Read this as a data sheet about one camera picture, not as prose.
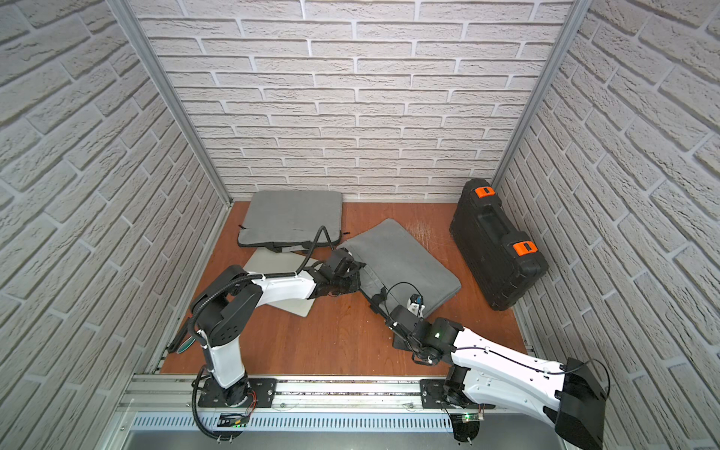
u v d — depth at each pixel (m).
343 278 0.80
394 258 1.00
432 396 0.74
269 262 1.00
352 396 0.76
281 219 1.10
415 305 0.72
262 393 0.74
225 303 0.52
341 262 0.74
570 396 0.41
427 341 0.56
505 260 0.75
